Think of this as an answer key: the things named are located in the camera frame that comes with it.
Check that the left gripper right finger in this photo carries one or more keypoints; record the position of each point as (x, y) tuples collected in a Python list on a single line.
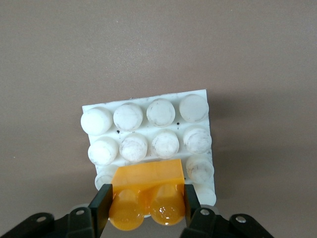
[(195, 223)]

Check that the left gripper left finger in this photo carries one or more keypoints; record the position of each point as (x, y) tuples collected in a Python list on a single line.
[(99, 213)]

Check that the yellow two-stud block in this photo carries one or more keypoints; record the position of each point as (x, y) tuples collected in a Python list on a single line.
[(148, 173)]

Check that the white studded base plate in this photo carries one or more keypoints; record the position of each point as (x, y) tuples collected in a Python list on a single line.
[(148, 124)]

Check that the brown table cover sheet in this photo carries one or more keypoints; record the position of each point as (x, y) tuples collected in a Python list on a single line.
[(148, 49)]

